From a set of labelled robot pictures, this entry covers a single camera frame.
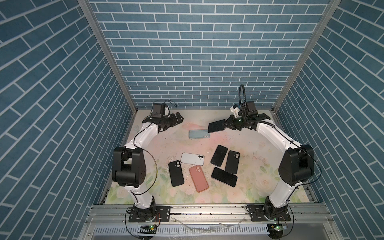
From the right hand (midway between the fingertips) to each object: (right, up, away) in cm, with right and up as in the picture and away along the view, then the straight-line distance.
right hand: (220, 122), depth 87 cm
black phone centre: (+1, -22, +12) cm, 26 cm away
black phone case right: (+9, -25, +6) cm, 27 cm away
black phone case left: (-26, -31, 0) cm, 40 cm away
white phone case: (-17, -24, +7) cm, 30 cm away
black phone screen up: (-2, -2, +2) cm, 4 cm away
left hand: (-26, +1, +5) cm, 26 cm away
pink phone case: (-13, -33, -1) cm, 36 cm away
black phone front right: (+2, -32, 0) cm, 32 cm away
